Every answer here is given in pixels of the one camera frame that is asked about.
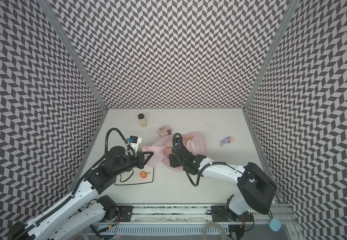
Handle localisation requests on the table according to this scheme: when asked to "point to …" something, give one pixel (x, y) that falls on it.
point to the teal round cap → (274, 224)
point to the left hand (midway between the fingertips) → (153, 155)
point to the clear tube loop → (225, 235)
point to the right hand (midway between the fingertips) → (174, 160)
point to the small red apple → (143, 174)
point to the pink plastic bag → (165, 146)
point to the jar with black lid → (142, 121)
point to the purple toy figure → (226, 140)
